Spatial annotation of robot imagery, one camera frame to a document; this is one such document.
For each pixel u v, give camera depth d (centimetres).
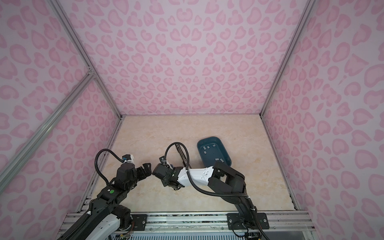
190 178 53
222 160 95
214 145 101
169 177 65
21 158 54
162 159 77
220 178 52
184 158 94
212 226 72
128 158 72
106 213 53
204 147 101
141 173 72
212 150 99
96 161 57
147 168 76
